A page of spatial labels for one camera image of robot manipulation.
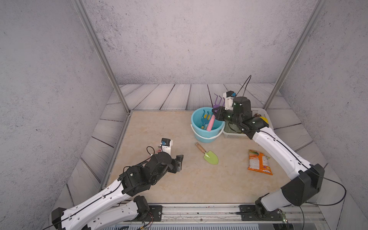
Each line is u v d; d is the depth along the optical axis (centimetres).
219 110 66
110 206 45
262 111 109
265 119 102
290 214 72
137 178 48
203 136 91
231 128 68
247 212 73
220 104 72
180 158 60
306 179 40
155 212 73
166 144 58
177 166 61
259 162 87
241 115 56
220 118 67
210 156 94
